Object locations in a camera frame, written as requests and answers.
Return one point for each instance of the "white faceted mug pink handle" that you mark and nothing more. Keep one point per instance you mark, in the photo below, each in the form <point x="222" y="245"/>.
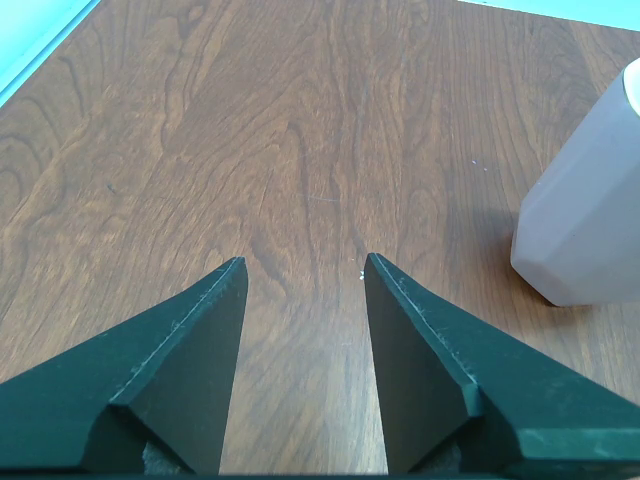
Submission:
<point x="577" y="236"/>

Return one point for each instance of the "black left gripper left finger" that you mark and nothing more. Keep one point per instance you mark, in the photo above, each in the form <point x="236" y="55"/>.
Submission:
<point x="157" y="385"/>

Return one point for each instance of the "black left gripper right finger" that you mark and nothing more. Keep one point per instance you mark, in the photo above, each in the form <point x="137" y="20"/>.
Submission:
<point x="459" y="396"/>

